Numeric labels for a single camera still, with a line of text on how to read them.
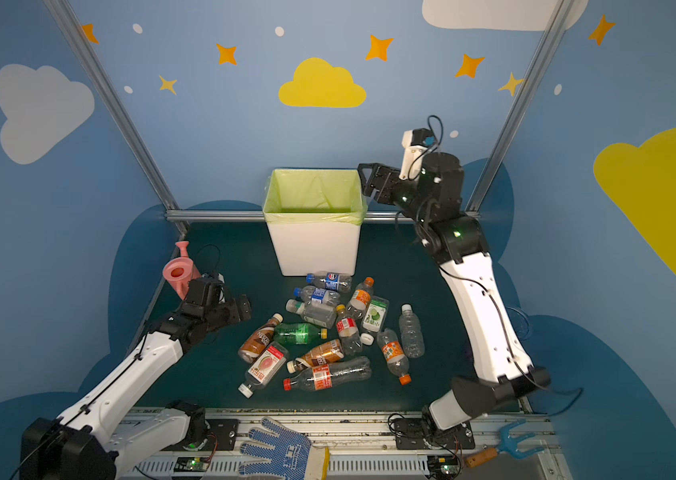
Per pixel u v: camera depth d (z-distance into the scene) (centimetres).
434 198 45
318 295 96
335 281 98
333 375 79
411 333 87
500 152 97
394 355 84
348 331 93
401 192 54
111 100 84
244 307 76
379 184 54
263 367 82
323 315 95
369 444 74
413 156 54
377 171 53
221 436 74
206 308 62
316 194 101
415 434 73
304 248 95
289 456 72
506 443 74
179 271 96
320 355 83
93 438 40
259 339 86
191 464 70
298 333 86
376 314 93
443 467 71
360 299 96
